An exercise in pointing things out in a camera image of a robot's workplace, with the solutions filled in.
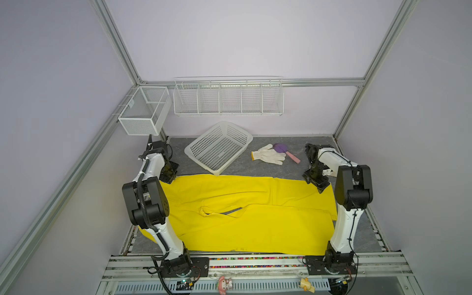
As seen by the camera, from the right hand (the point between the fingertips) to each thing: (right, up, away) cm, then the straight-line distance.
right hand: (311, 183), depth 96 cm
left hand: (-70, +5, -4) cm, 70 cm away
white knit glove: (-21, +15, +16) cm, 31 cm away
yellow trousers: (-33, -14, -8) cm, 37 cm away
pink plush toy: (-43, -33, -28) cm, 61 cm away
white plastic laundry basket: (-52, +20, +20) cm, 59 cm away
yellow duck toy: (-13, -32, -29) cm, 45 cm away
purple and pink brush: (-12, +19, +17) cm, 29 cm away
